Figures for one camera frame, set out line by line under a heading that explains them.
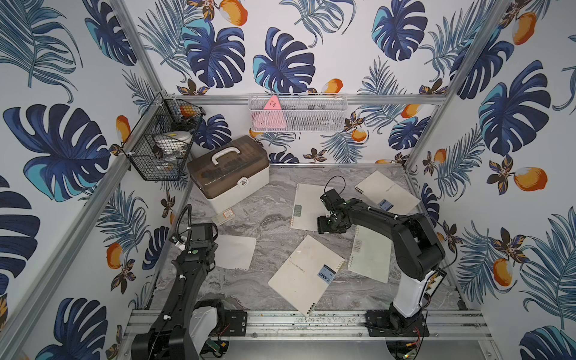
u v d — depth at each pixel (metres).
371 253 0.88
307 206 1.08
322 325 0.76
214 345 0.72
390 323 0.67
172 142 0.80
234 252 0.90
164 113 0.90
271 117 0.90
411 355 0.70
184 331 0.45
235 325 0.76
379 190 1.10
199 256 0.58
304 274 0.86
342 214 0.70
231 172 0.91
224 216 1.00
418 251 0.50
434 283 0.82
